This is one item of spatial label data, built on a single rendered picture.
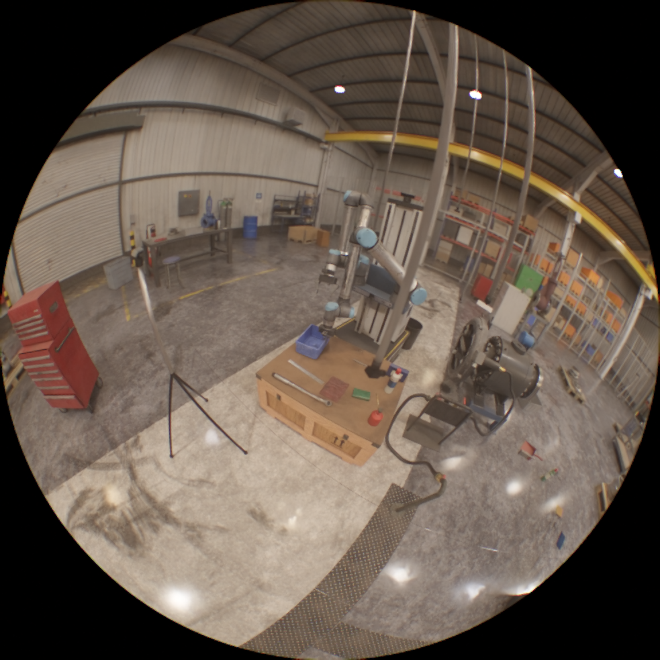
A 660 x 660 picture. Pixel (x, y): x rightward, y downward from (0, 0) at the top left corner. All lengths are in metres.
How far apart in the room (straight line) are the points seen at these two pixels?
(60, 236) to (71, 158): 2.24
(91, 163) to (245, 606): 8.62
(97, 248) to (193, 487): 7.12
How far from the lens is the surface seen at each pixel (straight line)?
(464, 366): 2.13
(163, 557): 1.86
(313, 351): 1.60
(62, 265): 8.08
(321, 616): 1.75
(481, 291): 7.63
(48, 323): 2.22
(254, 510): 1.61
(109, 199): 7.74
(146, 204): 7.80
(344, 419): 1.35
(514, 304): 6.17
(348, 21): 8.54
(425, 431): 2.16
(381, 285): 2.01
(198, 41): 10.03
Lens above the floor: 1.59
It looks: 34 degrees down
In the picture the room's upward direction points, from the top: 12 degrees clockwise
